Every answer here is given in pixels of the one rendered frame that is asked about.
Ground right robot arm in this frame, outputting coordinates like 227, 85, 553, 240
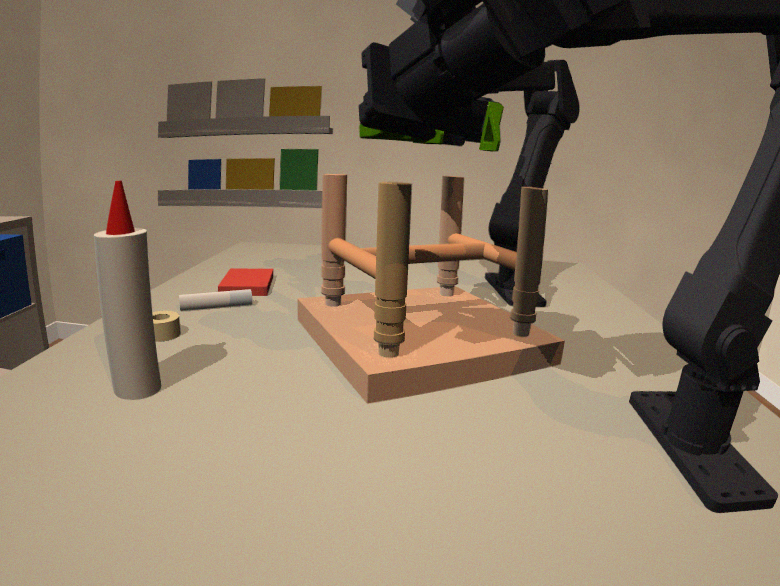
485, 60, 580, 306

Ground white cylinder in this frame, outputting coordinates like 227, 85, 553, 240
179, 289, 253, 311

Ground light brown wooden stool seat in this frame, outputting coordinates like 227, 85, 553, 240
297, 286, 565, 404

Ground red flat rectangular block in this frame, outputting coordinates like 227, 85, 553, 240
218, 269, 273, 296

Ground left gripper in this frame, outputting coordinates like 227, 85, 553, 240
359, 31, 488, 143

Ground beige bottle with red pointed cap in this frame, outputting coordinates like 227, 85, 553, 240
94, 181, 161, 400

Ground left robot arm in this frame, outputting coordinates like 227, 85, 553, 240
389, 0, 780, 513

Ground brown wooden stool legs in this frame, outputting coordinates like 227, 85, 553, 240
321, 174, 548, 358

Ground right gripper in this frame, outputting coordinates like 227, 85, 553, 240
424, 97, 504, 152

